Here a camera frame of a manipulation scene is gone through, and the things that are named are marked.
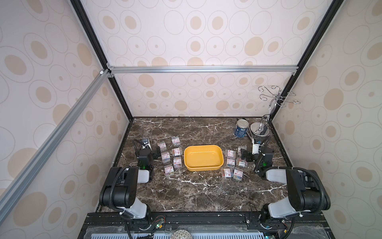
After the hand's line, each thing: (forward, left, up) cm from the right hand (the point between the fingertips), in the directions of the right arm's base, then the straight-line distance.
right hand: (255, 149), depth 94 cm
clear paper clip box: (+1, +61, -2) cm, 61 cm away
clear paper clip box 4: (-10, +49, -2) cm, 50 cm away
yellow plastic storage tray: (-5, +31, -4) cm, 32 cm away
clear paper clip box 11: (+6, +5, -6) cm, 10 cm away
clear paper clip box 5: (-7, +57, -2) cm, 57 cm away
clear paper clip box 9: (-8, +9, -4) cm, 13 cm away
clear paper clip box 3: (-2, +50, -2) cm, 50 cm away
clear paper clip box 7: (-2, +15, -4) cm, 16 cm away
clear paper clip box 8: (-8, +16, -3) cm, 18 cm away
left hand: (-2, +65, +5) cm, 65 cm away
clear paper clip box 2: (+6, +52, -2) cm, 52 cm away
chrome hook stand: (+39, -22, +11) cm, 46 cm away
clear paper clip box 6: (-15, +54, -3) cm, 56 cm away
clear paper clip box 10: (-16, +19, -3) cm, 24 cm away
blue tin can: (+15, +7, +4) cm, 17 cm away
